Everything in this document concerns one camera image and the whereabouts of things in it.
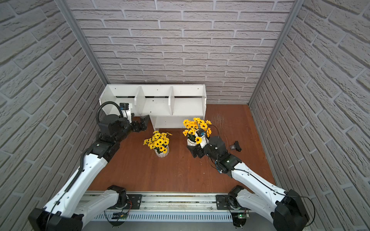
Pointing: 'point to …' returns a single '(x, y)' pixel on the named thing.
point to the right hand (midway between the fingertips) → (195, 141)
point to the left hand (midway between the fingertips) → (143, 112)
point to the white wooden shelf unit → (166, 105)
